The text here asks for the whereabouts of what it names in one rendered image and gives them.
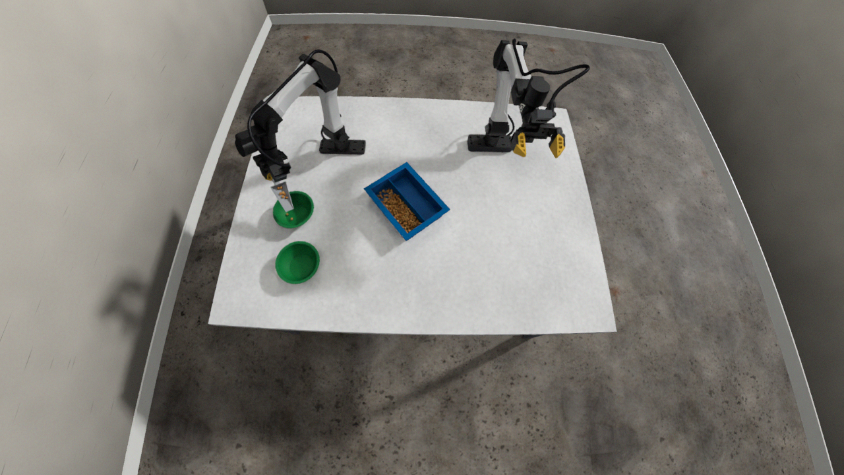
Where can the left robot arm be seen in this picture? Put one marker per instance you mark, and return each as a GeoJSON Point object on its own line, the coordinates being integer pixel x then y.
{"type": "Point", "coordinates": [507, 66]}

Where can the blue box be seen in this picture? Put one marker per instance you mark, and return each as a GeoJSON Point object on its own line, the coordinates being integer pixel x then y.
{"type": "Point", "coordinates": [416, 194]}

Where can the grey metal scoop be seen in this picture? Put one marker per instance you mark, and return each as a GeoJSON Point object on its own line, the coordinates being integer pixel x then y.
{"type": "Point", "coordinates": [286, 203]}

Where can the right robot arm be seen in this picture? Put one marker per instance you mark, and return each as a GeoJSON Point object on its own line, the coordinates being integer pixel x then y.
{"type": "Point", "coordinates": [266, 121]}

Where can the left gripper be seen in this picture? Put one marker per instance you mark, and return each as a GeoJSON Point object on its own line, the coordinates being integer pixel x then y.
{"type": "Point", "coordinates": [537, 131]}

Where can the green bowl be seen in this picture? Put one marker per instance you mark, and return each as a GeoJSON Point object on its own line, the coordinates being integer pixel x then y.
{"type": "Point", "coordinates": [303, 210]}
{"type": "Point", "coordinates": [297, 262]}

